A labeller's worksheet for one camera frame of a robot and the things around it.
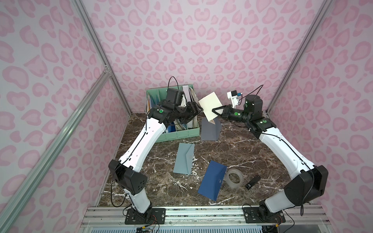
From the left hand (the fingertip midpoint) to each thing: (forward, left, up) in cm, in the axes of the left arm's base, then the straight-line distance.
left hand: (200, 109), depth 72 cm
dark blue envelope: (-24, -7, -36) cm, 44 cm away
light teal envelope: (-10, +9, -34) cm, 37 cm away
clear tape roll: (-21, -21, -36) cm, 47 cm away
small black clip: (-25, -30, -34) cm, 51 cm away
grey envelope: (+14, -10, -36) cm, 40 cm away
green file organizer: (+10, +8, -28) cm, 31 cm away
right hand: (-1, -5, 0) cm, 5 cm away
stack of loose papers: (+23, +3, -10) cm, 26 cm away
